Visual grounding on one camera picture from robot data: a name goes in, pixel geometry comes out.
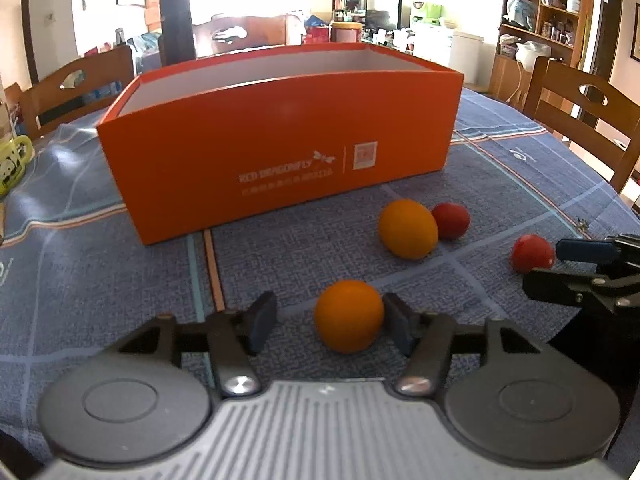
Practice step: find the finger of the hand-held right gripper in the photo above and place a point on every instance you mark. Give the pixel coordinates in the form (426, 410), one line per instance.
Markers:
(580, 250)
(555, 285)

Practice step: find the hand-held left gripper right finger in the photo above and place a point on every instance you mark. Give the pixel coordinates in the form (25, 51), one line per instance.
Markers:
(397, 321)

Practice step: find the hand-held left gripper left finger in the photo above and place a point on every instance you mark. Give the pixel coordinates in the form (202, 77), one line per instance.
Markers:
(262, 317)

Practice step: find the red tomato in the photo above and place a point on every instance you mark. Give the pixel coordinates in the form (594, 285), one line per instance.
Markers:
(454, 220)
(531, 252)

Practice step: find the round orange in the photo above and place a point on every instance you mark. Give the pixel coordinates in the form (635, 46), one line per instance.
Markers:
(350, 316)

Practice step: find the orange cardboard box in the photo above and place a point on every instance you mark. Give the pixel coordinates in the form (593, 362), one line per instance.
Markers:
(225, 160)

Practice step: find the small dark metal object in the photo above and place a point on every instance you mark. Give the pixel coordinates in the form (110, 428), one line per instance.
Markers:
(582, 225)

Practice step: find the oval orange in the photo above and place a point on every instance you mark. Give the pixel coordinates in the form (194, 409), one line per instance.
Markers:
(407, 230)

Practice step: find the red tomato beside orange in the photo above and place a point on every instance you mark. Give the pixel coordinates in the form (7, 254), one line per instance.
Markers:
(454, 220)

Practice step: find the wooden chair with oval cutout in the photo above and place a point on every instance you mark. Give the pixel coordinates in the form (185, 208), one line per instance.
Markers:
(95, 90)
(260, 35)
(580, 120)

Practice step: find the white plastic bag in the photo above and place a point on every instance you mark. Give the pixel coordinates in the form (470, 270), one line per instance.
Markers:
(531, 54)

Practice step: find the wooden bookshelf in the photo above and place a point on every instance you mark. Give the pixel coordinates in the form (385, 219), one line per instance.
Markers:
(550, 15)

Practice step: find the clear plastic bag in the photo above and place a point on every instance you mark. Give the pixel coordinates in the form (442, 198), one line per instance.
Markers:
(521, 10)

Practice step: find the green box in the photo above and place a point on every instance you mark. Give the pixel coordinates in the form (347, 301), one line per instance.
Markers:
(427, 12)

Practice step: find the red basket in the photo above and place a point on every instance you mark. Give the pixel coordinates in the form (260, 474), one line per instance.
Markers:
(317, 35)

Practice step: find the red cylindrical can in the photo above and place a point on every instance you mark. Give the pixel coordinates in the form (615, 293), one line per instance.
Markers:
(346, 34)

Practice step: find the yellow-green panda mug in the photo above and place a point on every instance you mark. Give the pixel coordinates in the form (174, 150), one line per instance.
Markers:
(12, 165)

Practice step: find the tall black bottle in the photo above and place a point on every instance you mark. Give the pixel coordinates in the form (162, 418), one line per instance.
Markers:
(177, 30)

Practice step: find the black television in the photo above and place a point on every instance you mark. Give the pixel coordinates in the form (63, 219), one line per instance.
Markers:
(384, 12)

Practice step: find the small photo frame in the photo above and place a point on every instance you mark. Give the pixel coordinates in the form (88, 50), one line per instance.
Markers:
(120, 35)

